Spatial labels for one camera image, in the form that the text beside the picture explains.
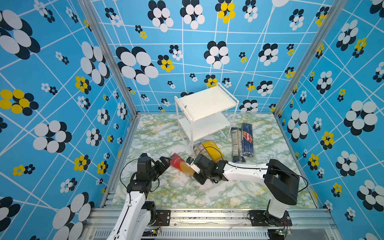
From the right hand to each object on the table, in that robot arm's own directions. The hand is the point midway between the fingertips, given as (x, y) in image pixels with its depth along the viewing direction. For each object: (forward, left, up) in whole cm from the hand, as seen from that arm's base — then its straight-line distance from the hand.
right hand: (195, 173), depth 86 cm
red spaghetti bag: (+6, +11, +2) cm, 13 cm away
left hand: (+4, +16, +7) cm, 18 cm away
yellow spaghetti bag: (+15, -12, -1) cm, 19 cm away
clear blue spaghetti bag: (+16, -3, 0) cm, 16 cm away
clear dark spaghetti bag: (+20, -27, -1) cm, 34 cm away
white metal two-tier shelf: (+20, -5, +31) cm, 37 cm away
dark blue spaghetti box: (+23, -35, +1) cm, 42 cm away
